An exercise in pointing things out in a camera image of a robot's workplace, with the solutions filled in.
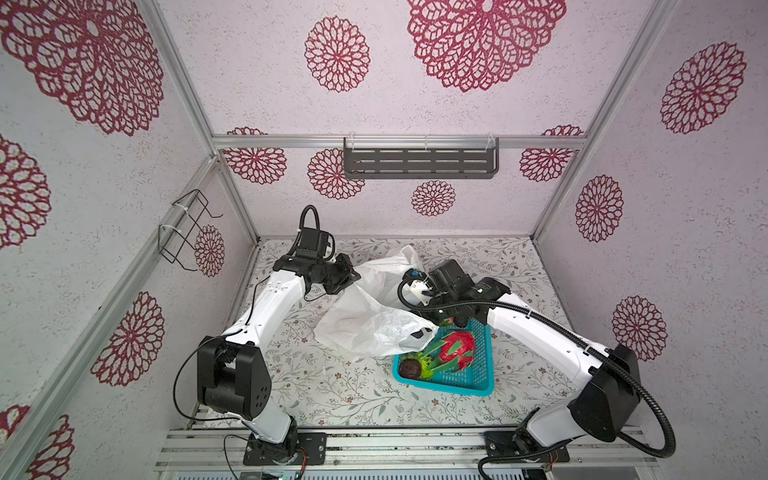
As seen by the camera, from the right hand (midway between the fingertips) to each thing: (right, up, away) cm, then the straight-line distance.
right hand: (410, 311), depth 78 cm
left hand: (-14, +8, +6) cm, 17 cm away
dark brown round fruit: (0, -15, -1) cm, 15 cm away
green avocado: (+4, -16, +2) cm, 17 cm away
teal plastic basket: (+18, -19, +3) cm, 27 cm away
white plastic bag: (-10, -2, -3) cm, 11 cm away
